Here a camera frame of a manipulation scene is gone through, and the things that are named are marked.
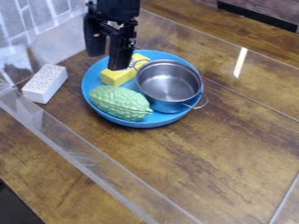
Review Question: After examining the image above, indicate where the green bumpy gourd toy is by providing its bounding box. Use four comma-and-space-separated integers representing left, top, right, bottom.
90, 85, 154, 122

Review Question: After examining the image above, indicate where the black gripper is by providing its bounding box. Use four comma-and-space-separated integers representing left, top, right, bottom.
83, 0, 141, 71

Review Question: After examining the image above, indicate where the white speckled block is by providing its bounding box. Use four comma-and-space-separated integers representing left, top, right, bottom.
23, 64, 68, 104

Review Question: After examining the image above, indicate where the clear acrylic enclosure wall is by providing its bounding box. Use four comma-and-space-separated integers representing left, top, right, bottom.
0, 0, 299, 224

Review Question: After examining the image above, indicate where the small steel pot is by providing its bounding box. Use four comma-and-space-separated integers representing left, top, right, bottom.
135, 59, 210, 114

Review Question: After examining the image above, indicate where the dark baseboard strip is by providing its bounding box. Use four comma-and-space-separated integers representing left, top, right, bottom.
218, 0, 299, 32

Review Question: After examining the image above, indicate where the yellow butter block toy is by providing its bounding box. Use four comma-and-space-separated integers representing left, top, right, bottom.
100, 53, 150, 87

